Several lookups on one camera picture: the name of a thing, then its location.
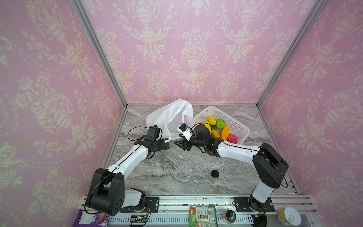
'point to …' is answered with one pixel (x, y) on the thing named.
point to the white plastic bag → (170, 117)
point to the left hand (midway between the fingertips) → (162, 144)
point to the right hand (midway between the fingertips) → (178, 137)
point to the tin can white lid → (289, 216)
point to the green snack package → (202, 216)
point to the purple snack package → (91, 218)
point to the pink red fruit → (232, 138)
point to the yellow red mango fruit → (225, 133)
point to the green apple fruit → (220, 123)
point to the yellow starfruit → (208, 126)
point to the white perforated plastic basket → (237, 128)
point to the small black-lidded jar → (214, 173)
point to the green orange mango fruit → (216, 134)
